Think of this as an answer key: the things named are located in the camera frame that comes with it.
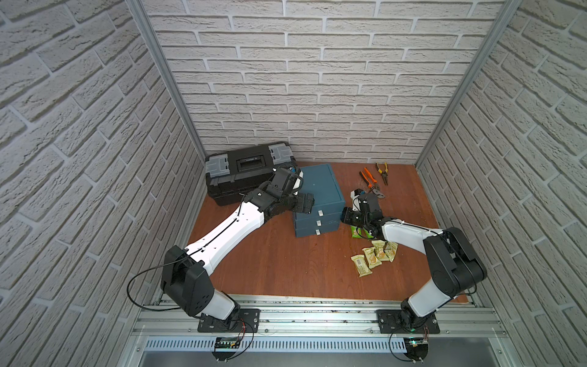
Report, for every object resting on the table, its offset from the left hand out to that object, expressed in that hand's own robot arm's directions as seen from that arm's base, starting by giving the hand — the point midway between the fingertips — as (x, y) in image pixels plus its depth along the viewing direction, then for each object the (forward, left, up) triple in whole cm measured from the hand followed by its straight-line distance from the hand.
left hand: (308, 197), depth 80 cm
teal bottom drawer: (-4, -4, -17) cm, 18 cm away
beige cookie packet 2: (-15, -25, -20) cm, 35 cm away
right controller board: (-43, -35, -23) cm, 60 cm away
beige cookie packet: (-17, -21, -20) cm, 34 cm away
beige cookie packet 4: (-12, -33, -18) cm, 40 cm away
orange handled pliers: (+24, -35, -21) cm, 47 cm away
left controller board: (-42, +27, -25) cm, 56 cm away
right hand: (+3, -15, -15) cm, 22 cm away
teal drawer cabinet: (+8, -5, -1) cm, 9 cm away
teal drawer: (-4, -4, -10) cm, 12 cm away
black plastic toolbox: (+15, +32, -6) cm, 36 cm away
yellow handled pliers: (+31, -42, -21) cm, 57 cm away
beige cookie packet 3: (-11, -29, -18) cm, 36 cm away
